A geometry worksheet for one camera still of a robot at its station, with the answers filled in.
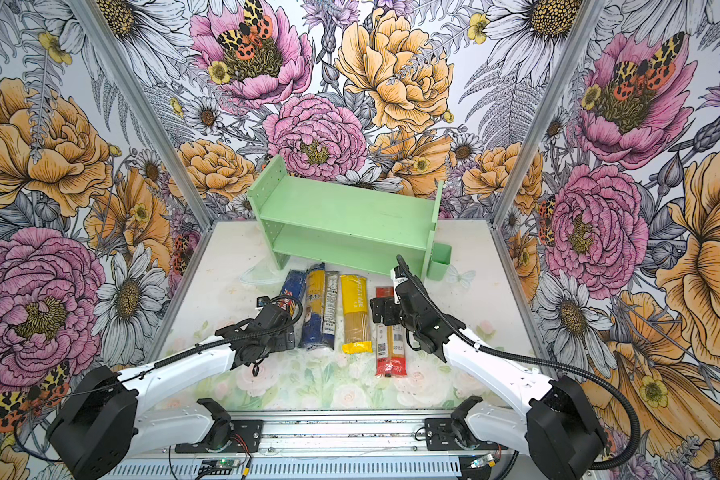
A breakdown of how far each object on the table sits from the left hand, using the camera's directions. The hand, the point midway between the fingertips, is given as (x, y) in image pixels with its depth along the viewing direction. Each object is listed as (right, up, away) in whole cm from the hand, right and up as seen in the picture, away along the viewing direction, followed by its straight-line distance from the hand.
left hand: (272, 343), depth 87 cm
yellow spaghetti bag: (+23, +10, +9) cm, 27 cm away
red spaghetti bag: (+34, 0, 0) cm, 34 cm away
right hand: (+32, +11, -4) cm, 34 cm away
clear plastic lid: (-10, +19, +21) cm, 30 cm away
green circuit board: (-6, -23, -16) cm, 29 cm away
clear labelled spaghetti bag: (+16, +8, +7) cm, 20 cm away
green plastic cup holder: (+51, +24, +11) cm, 57 cm away
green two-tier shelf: (+22, +33, -4) cm, 40 cm away
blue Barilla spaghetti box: (+4, +15, +12) cm, 19 cm away
